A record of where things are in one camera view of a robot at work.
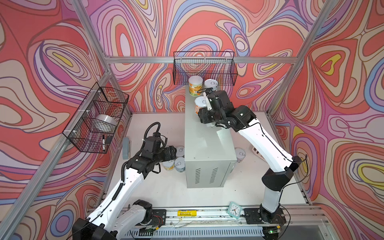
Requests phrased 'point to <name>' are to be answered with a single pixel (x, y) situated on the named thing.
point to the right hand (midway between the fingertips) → (205, 116)
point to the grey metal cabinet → (210, 152)
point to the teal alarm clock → (234, 210)
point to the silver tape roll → (106, 120)
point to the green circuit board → (145, 231)
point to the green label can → (240, 154)
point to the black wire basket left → (92, 128)
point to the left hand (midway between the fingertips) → (171, 150)
